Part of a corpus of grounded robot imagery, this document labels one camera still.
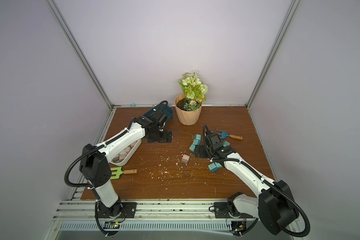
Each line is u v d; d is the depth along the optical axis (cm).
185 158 90
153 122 63
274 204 40
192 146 94
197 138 97
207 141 65
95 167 46
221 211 73
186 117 100
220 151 59
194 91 92
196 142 97
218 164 87
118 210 67
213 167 85
